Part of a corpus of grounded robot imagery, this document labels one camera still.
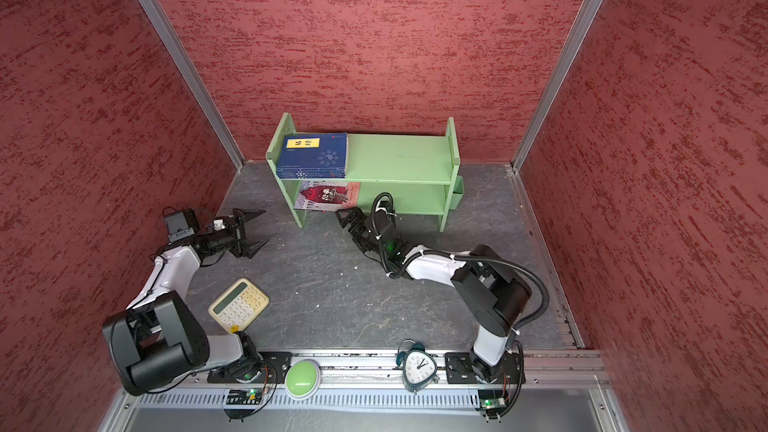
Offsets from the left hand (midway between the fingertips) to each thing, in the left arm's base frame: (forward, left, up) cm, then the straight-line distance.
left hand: (268, 227), depth 81 cm
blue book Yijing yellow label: (+14, -13, +14) cm, 24 cm away
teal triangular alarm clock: (-31, -42, -13) cm, 54 cm away
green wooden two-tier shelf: (+12, -41, +10) cm, 44 cm away
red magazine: (+15, -13, -5) cm, 20 cm away
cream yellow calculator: (-17, +8, -15) cm, 25 cm away
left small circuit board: (-38, +2, -20) cm, 42 cm away
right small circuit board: (-38, -60, -17) cm, 73 cm away
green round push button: (-34, -13, -15) cm, 40 cm away
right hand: (+2, -19, -2) cm, 19 cm away
